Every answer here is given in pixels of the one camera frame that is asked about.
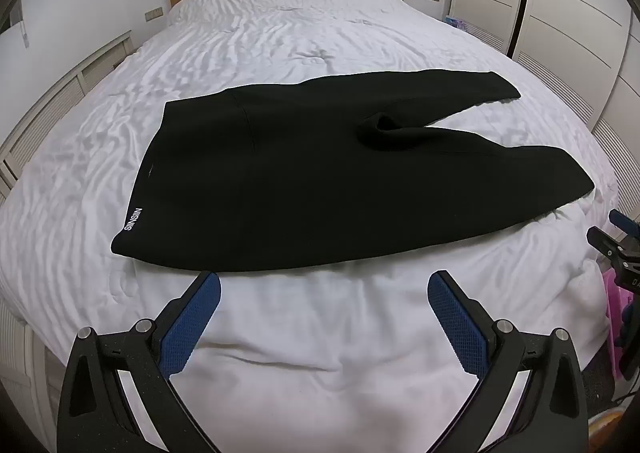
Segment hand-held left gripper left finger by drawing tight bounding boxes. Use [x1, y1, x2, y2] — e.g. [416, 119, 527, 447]
[56, 271, 222, 453]

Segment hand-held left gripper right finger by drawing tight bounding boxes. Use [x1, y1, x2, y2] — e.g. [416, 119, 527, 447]
[426, 270, 590, 453]

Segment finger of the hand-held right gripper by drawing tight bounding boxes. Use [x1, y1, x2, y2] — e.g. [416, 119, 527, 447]
[609, 210, 640, 240]
[586, 226, 640, 279]

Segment black pants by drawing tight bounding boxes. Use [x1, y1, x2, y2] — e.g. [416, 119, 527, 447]
[110, 69, 596, 275]

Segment pink plastic object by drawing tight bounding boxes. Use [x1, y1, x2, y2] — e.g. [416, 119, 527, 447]
[602, 267, 633, 381]

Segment white wardrobe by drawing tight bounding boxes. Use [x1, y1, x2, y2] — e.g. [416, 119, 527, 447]
[445, 0, 640, 134]

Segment bed with white duvet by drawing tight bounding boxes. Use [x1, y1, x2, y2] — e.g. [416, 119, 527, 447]
[0, 0, 621, 453]

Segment white window handle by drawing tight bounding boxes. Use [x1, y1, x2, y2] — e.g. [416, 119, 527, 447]
[17, 3, 32, 50]

